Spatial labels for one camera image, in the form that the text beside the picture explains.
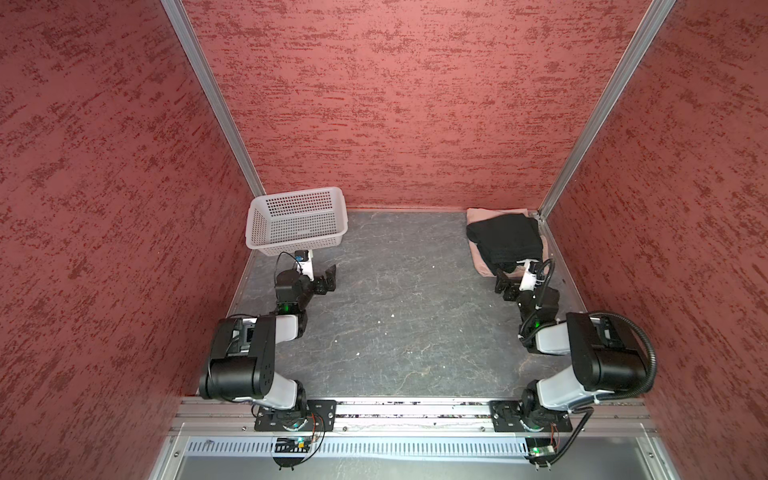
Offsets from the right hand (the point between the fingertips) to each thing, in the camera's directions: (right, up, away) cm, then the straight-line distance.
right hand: (509, 273), depth 92 cm
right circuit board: (-1, -40, -21) cm, 46 cm away
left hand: (-60, +1, +1) cm, 60 cm away
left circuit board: (-62, -40, -21) cm, 76 cm away
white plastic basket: (-76, +18, +25) cm, 82 cm away
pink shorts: (-2, +21, +22) cm, 30 cm away
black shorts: (+2, +11, +8) cm, 13 cm away
